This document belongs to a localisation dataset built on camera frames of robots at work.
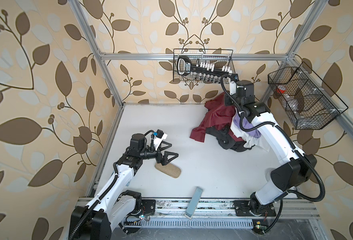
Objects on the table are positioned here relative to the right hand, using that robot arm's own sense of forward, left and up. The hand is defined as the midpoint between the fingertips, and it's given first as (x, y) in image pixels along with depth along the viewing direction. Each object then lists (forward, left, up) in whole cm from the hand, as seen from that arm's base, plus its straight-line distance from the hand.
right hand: (230, 93), depth 78 cm
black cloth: (-8, -2, -30) cm, 31 cm away
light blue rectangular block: (-44, +21, -35) cm, 60 cm away
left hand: (-24, +30, -15) cm, 42 cm away
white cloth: (-15, -15, -24) cm, 32 cm away
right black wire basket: (-10, -37, 0) cm, 39 cm away
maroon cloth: (-6, +5, -10) cm, 13 cm away
